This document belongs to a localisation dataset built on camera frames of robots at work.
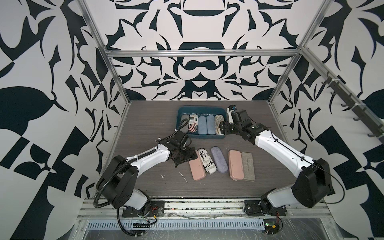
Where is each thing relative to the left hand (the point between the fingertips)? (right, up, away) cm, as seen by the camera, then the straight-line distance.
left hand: (191, 156), depth 86 cm
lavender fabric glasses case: (+16, -2, +2) cm, 16 cm away
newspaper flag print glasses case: (+1, +15, +15) cm, 21 cm away
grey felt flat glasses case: (+31, -9, -3) cm, 33 cm away
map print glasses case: (+18, +21, +15) cm, 32 cm away
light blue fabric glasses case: (+7, +16, +16) cm, 24 cm away
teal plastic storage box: (+16, +27, +26) cm, 41 cm away
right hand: (+18, +19, -1) cm, 27 cm away
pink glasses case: (+3, -7, -2) cm, 8 cm away
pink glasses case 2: (+24, -5, -4) cm, 25 cm away
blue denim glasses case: (+13, +17, +16) cm, 27 cm away
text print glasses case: (+10, -4, -1) cm, 11 cm away
